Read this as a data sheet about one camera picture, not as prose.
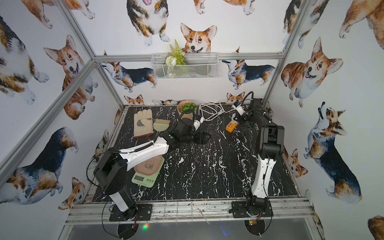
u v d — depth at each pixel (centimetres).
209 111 116
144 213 73
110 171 46
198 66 92
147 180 82
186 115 101
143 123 109
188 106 101
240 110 93
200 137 73
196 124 75
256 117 71
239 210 73
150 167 85
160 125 110
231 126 104
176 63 82
